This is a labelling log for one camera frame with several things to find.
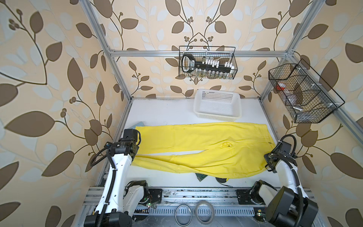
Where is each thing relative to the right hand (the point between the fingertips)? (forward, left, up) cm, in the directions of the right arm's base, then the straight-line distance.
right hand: (271, 161), depth 83 cm
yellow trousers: (+9, +31, -3) cm, 32 cm away
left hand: (+3, +82, +12) cm, 83 cm away
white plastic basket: (+49, +24, -1) cm, 54 cm away
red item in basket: (+32, -5, +30) cm, 45 cm away
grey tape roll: (-23, +42, -3) cm, 48 cm away
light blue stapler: (+28, +83, +4) cm, 88 cm away
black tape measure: (-9, +32, -1) cm, 33 cm away
